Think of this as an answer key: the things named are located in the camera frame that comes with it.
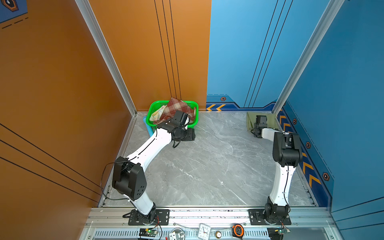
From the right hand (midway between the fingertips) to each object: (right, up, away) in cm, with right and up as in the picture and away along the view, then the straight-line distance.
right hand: (255, 125), depth 109 cm
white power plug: (-52, -46, -46) cm, 83 cm away
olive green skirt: (+13, +4, +1) cm, 14 cm away
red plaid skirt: (-60, +15, +3) cm, 62 cm away
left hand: (-47, -5, -24) cm, 53 cm away
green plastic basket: (-75, +16, +6) cm, 77 cm away
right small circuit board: (-3, -50, -40) cm, 64 cm away
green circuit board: (-66, -51, -39) cm, 92 cm away
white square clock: (-40, -49, -41) cm, 76 cm away
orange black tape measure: (-24, -48, -42) cm, 68 cm away
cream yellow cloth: (-72, +7, -1) cm, 72 cm away
